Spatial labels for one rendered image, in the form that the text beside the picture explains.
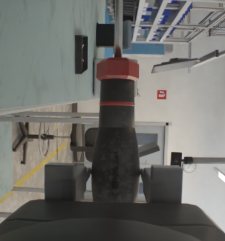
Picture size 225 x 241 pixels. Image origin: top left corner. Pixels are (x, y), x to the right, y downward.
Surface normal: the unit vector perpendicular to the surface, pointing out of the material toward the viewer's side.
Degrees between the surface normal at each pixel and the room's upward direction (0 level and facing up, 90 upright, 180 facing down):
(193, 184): 90
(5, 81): 0
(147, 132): 90
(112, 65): 90
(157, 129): 90
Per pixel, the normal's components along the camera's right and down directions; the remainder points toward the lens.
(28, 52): 1.00, 0.02
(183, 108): -0.04, 0.08
